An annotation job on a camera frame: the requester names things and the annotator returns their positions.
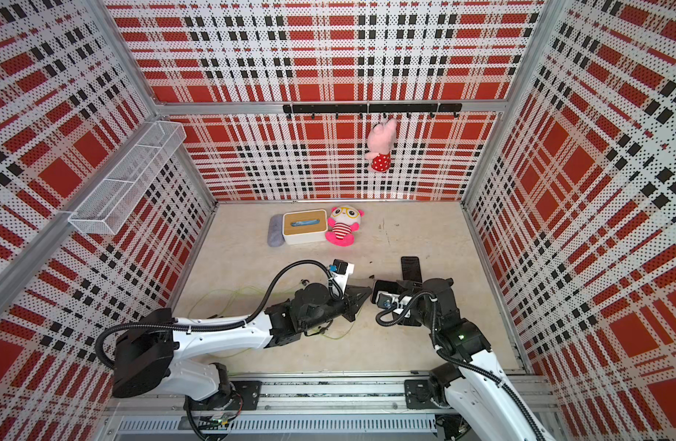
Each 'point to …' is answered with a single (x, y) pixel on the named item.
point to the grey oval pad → (275, 231)
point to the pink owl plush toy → (343, 224)
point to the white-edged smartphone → (411, 268)
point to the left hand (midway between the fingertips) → (374, 291)
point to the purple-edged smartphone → (386, 285)
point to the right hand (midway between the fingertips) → (404, 288)
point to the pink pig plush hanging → (379, 141)
